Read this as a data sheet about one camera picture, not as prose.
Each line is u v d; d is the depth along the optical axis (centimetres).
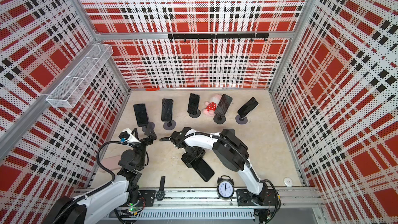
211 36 88
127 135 66
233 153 51
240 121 102
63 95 68
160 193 75
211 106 104
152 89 127
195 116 102
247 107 94
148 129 75
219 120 105
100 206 52
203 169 83
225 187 75
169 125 101
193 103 96
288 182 78
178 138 67
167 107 96
